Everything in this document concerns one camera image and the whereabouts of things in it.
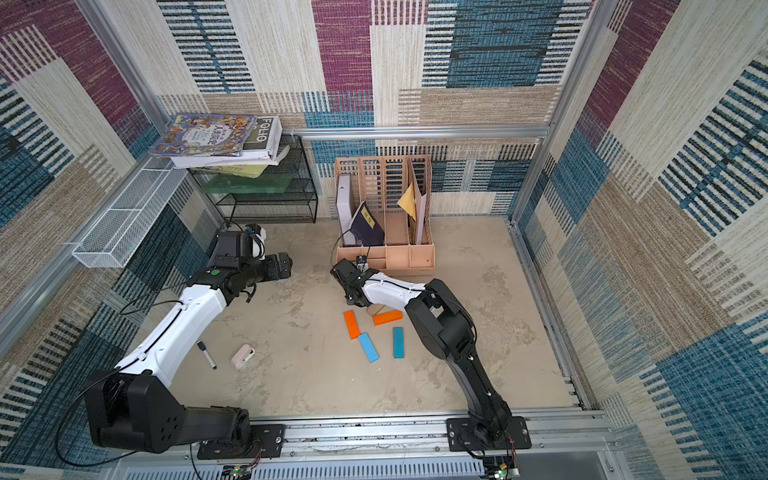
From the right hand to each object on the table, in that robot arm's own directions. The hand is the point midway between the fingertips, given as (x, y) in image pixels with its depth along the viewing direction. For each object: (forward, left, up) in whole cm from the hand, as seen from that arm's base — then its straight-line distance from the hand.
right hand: (362, 294), depth 100 cm
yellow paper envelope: (+17, -15, +25) cm, 34 cm away
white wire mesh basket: (-2, +55, +35) cm, 65 cm away
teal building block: (-17, -12, 0) cm, 20 cm away
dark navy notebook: (+19, -1, +11) cm, 22 cm away
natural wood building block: (-6, -4, +1) cm, 8 cm away
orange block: (-8, -8, 0) cm, 11 cm away
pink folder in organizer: (+14, -19, +18) cm, 30 cm away
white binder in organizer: (+21, +5, +19) cm, 29 cm away
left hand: (-1, +22, +20) cm, 30 cm away
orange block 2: (-11, +3, 0) cm, 11 cm away
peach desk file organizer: (+31, -7, +7) cm, 33 cm away
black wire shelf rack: (+37, +27, +6) cm, 46 cm away
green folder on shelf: (+25, +37, +26) cm, 52 cm away
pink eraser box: (-21, +32, +3) cm, 38 cm away
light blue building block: (-18, -3, +1) cm, 18 cm away
